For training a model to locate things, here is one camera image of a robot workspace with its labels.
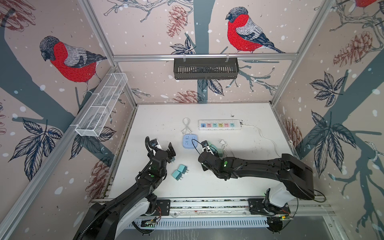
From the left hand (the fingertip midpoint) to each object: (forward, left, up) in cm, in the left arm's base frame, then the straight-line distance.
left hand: (163, 145), depth 84 cm
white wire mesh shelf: (+4, +32, +19) cm, 38 cm away
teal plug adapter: (-10, -11, -10) cm, 18 cm away
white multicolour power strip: (+20, -36, -8) cm, 42 cm away
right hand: (-6, -22, -5) cm, 24 cm away
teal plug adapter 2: (-14, -8, -9) cm, 18 cm away
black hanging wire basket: (+51, -26, +17) cm, 60 cm away
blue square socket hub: (+8, -13, -8) cm, 17 cm away
